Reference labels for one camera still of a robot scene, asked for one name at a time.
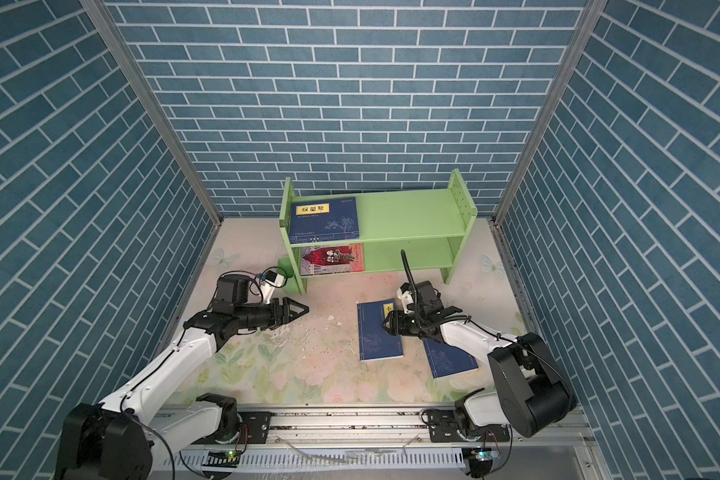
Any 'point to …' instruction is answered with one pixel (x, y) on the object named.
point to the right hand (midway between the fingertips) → (387, 322)
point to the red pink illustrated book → (332, 259)
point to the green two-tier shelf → (409, 230)
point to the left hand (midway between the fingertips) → (303, 313)
